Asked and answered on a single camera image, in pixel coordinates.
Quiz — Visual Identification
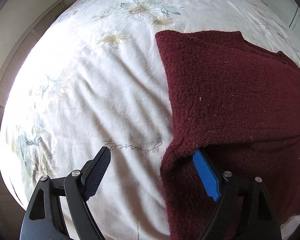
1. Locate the white floral bed duvet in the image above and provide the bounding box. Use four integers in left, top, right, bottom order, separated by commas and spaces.
0, 0, 300, 239

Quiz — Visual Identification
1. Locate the white radiator cover cabinet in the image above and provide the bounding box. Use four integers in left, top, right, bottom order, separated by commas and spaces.
0, 0, 66, 234

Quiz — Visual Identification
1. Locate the dark red knitted sweater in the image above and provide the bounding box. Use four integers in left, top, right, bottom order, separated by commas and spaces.
155, 30, 300, 239

